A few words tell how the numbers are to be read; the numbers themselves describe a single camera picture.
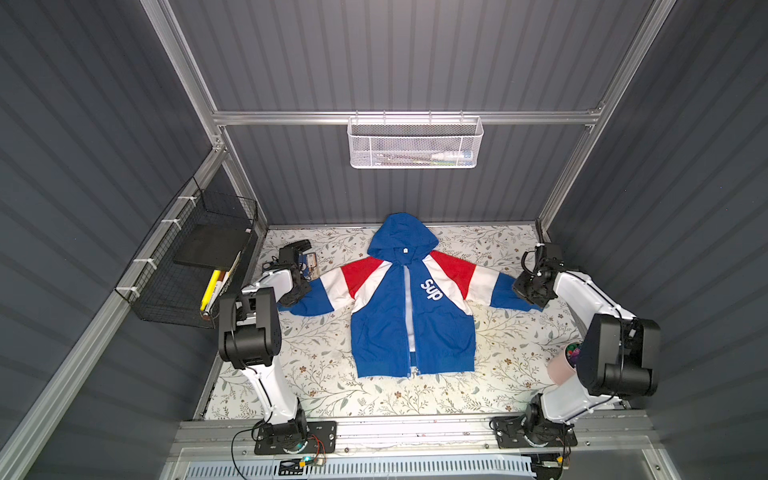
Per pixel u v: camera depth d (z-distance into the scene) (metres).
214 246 0.78
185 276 0.72
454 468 0.77
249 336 0.52
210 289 0.71
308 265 1.05
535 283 0.70
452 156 0.89
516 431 0.74
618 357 0.45
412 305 0.97
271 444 0.67
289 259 0.81
